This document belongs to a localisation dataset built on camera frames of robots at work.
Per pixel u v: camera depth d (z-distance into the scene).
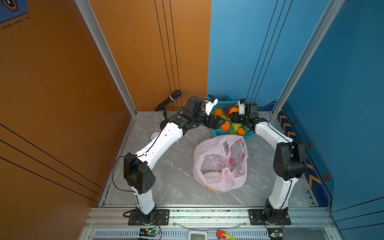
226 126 1.05
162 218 0.73
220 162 0.92
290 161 0.50
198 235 0.67
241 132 0.99
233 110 0.93
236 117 0.87
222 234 0.68
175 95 0.89
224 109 1.16
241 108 0.86
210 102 0.67
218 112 1.12
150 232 0.71
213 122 0.66
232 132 1.00
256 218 0.72
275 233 0.71
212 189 0.68
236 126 1.05
